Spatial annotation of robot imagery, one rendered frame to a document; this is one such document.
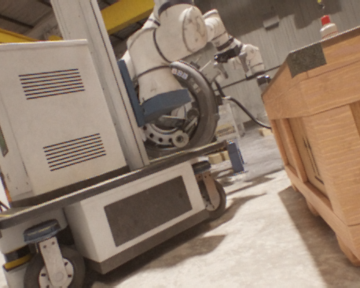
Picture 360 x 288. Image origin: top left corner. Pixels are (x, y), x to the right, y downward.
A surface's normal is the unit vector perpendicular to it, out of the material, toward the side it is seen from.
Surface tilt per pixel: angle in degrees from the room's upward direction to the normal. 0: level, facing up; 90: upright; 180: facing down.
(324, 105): 90
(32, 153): 90
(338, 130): 90
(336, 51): 90
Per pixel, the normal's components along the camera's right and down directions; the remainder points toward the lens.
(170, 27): -0.54, 0.00
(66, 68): 0.54, -0.18
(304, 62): -0.21, 0.07
